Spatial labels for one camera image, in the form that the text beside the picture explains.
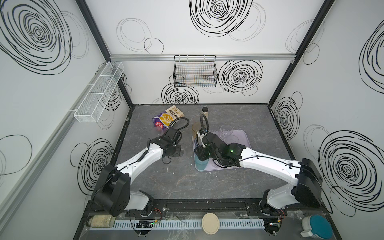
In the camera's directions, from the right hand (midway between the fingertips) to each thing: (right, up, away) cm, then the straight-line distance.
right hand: (194, 150), depth 76 cm
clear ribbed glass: (+24, +3, +18) cm, 31 cm away
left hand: (-11, -2, +10) cm, 15 cm away
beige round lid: (+7, -29, -12) cm, 32 cm away
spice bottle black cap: (+7, +23, +29) cm, 38 cm away
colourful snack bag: (-21, +16, +33) cm, 42 cm away
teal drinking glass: (+3, -11, +10) cm, 15 cm away
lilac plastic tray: (+30, +4, +27) cm, 41 cm away
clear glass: (+21, +9, +23) cm, 33 cm away
